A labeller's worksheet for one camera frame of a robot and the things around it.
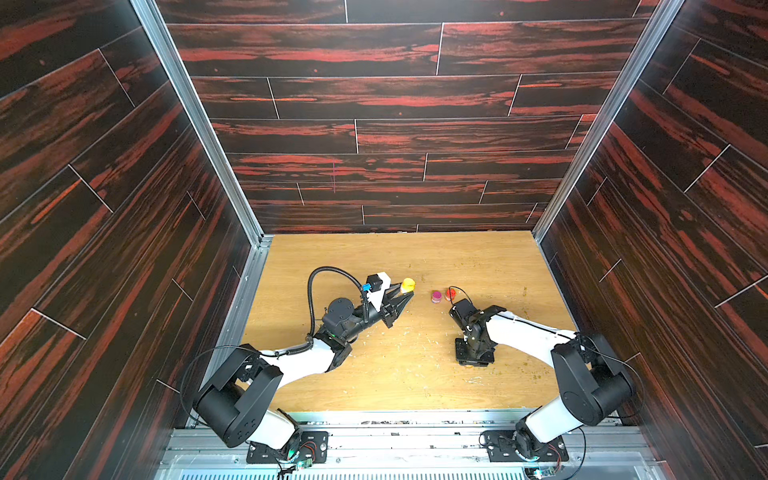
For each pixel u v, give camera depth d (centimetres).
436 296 101
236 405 43
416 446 75
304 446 73
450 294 102
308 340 63
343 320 61
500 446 73
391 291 75
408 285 73
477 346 74
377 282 64
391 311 69
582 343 49
